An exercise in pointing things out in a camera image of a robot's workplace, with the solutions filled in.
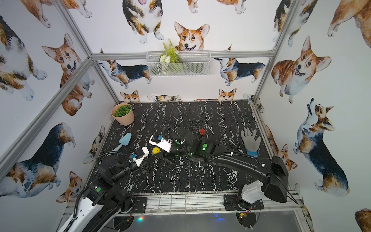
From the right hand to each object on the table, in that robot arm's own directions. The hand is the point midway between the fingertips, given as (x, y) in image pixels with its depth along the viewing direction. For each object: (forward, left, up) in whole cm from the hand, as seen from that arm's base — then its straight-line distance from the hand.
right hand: (154, 150), depth 64 cm
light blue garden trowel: (+21, +31, -27) cm, 45 cm away
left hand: (+2, 0, -3) cm, 4 cm away
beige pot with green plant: (+36, +32, -16) cm, 51 cm away
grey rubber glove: (+18, -54, -29) cm, 64 cm away
